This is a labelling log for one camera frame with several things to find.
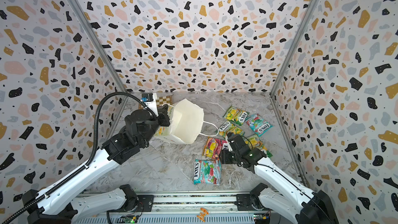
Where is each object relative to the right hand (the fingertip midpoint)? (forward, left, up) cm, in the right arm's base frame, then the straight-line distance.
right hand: (223, 156), depth 82 cm
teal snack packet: (-7, +9, -5) cm, 12 cm away
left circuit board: (-28, +43, -7) cm, 52 cm away
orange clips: (-25, +10, -7) cm, 28 cm away
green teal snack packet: (+24, -24, -5) cm, 34 cm away
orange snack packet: (+6, +6, -5) cm, 10 cm away
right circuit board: (-25, -16, -9) cm, 31 cm away
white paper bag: (+20, +22, +3) cm, 30 cm away
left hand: (+9, +25, +29) cm, 39 cm away
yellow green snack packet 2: (+20, -4, -4) cm, 21 cm away
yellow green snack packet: (+30, -10, -5) cm, 32 cm away
